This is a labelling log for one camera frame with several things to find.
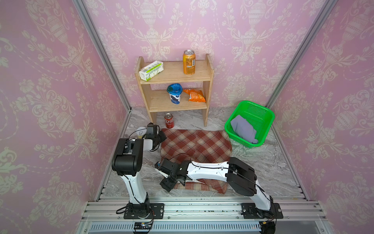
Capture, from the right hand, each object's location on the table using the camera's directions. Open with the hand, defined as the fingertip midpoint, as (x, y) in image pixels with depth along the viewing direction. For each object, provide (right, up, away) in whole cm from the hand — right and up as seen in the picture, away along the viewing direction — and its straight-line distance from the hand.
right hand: (166, 182), depth 82 cm
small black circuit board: (-10, -18, -9) cm, 23 cm away
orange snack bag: (+17, +50, +9) cm, 54 cm away
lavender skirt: (+50, +29, +17) cm, 60 cm away
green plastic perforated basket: (+68, +37, +31) cm, 83 cm away
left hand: (-5, +25, +21) cm, 33 cm away
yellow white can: (-21, +27, +18) cm, 39 cm away
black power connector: (+52, -18, -10) cm, 56 cm away
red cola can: (-1, +35, +19) cm, 40 cm away
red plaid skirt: (+18, +18, +16) cm, 30 cm away
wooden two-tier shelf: (-8, +48, +15) cm, 51 cm away
